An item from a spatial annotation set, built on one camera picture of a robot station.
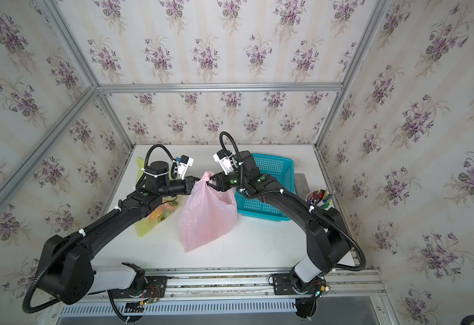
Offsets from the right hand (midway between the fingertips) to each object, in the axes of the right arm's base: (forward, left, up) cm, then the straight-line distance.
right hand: (212, 180), depth 77 cm
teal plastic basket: (+21, -32, -19) cm, 43 cm away
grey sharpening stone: (+12, -41, -20) cm, 47 cm away
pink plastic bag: (-12, +1, -7) cm, 14 cm away
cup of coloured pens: (0, -45, -11) cm, 46 cm away
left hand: (-1, +1, 0) cm, 2 cm away
